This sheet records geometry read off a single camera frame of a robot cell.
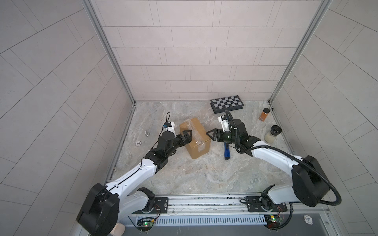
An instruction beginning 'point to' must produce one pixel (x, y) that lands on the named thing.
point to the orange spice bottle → (263, 115)
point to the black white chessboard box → (230, 103)
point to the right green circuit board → (273, 221)
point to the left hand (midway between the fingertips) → (191, 132)
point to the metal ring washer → (138, 143)
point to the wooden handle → (118, 230)
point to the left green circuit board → (145, 223)
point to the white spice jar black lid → (270, 137)
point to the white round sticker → (308, 219)
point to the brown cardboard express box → (200, 144)
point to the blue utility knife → (227, 151)
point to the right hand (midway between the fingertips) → (208, 134)
